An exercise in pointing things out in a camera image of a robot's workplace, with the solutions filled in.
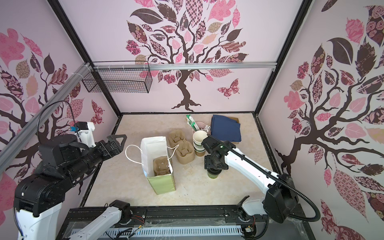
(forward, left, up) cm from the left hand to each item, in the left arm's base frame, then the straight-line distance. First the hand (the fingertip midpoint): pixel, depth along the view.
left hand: (118, 144), depth 56 cm
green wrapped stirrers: (+31, -27, -21) cm, 46 cm away
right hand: (+4, -39, -27) cm, 48 cm away
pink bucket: (+34, -34, -29) cm, 56 cm away
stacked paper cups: (+19, -32, -22) cm, 43 cm away
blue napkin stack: (+36, -52, -36) cm, 73 cm away
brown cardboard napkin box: (+45, -60, -34) cm, 82 cm away
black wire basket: (+55, +20, -4) cm, 59 cm away
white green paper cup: (0, -39, -33) cm, 51 cm away
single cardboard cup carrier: (+8, -8, -38) cm, 40 cm away
